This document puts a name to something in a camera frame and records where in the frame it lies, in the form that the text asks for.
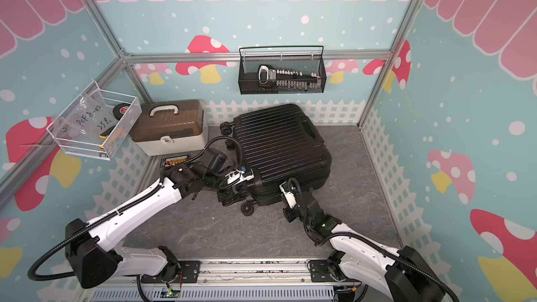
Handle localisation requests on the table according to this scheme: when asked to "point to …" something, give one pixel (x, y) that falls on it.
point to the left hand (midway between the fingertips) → (238, 189)
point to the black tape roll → (119, 110)
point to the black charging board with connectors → (173, 160)
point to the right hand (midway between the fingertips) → (283, 198)
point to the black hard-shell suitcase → (277, 144)
